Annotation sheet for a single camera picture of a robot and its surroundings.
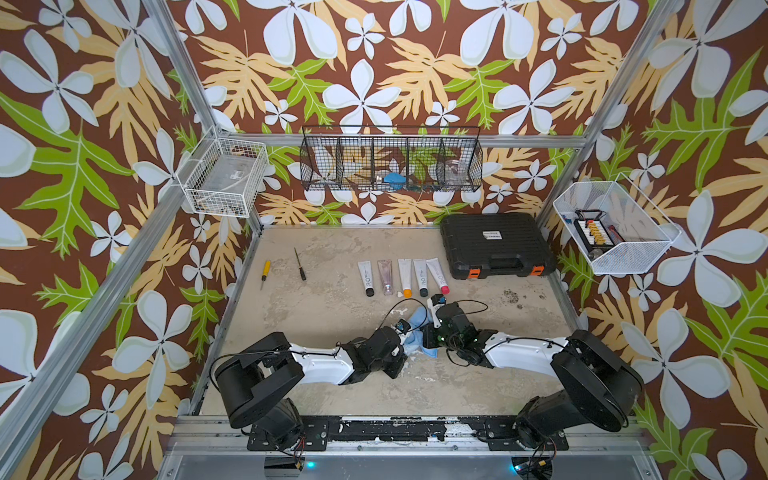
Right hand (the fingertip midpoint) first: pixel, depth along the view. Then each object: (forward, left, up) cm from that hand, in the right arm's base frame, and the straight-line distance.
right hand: (417, 329), depth 90 cm
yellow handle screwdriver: (+23, +53, -1) cm, 58 cm away
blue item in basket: (+40, +6, +26) cm, 48 cm away
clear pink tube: (+25, +10, -3) cm, 27 cm away
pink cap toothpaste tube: (+25, -9, -1) cm, 27 cm away
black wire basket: (+48, +8, +29) cm, 56 cm away
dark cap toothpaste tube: (+25, -3, -1) cm, 26 cm away
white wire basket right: (+18, -55, +25) cm, 63 cm away
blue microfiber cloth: (-6, +1, +3) cm, 7 cm away
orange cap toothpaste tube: (+22, +2, -1) cm, 22 cm away
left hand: (-6, +4, -2) cm, 7 cm away
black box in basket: (+18, -49, +24) cm, 57 cm away
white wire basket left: (+33, +57, +33) cm, 73 cm away
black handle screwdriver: (+25, +41, -2) cm, 48 cm away
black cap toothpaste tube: (+24, +17, -1) cm, 29 cm away
